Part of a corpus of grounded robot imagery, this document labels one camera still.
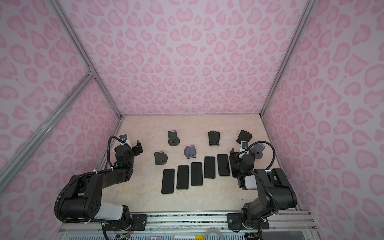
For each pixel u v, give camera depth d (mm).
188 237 687
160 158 949
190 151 975
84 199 439
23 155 544
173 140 1010
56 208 392
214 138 1058
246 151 771
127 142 780
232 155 841
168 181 861
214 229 719
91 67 903
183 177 881
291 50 829
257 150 918
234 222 733
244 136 1001
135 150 823
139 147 855
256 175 485
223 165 1008
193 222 750
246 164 693
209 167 912
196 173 885
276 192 436
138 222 735
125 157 695
